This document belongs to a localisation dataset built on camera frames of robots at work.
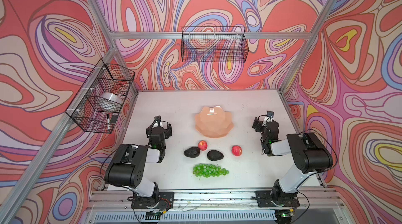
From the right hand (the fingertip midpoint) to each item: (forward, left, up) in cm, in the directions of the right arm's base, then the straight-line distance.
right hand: (263, 120), depth 96 cm
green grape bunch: (-29, +36, 0) cm, 46 cm away
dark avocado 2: (-21, +32, 0) cm, 38 cm away
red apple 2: (-19, +20, 0) cm, 28 cm away
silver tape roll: (-2, +81, +28) cm, 86 cm away
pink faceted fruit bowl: (+2, +31, -3) cm, 31 cm away
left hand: (-1, +64, +3) cm, 64 cm away
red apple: (-15, +39, -1) cm, 41 cm away
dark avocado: (-19, +45, 0) cm, 48 cm away
